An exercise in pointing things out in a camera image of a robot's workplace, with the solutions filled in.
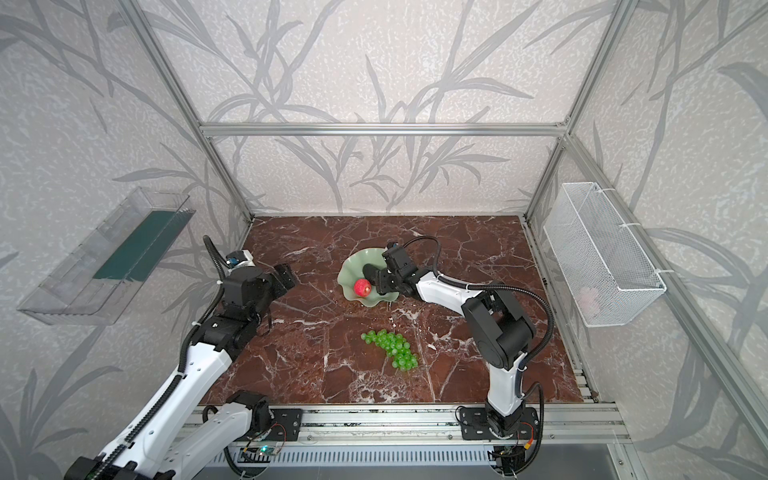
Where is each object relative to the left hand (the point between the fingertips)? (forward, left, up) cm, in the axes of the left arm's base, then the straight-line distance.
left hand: (282, 261), depth 78 cm
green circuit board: (-40, 0, -22) cm, 45 cm away
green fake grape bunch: (-16, -30, -17) cm, 38 cm away
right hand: (+7, -26, -15) cm, 31 cm away
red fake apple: (+3, -19, -18) cm, 26 cm away
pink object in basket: (-11, -77, +2) cm, 78 cm away
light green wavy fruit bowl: (+10, -15, -20) cm, 27 cm away
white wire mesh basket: (-12, -74, +14) cm, 77 cm away
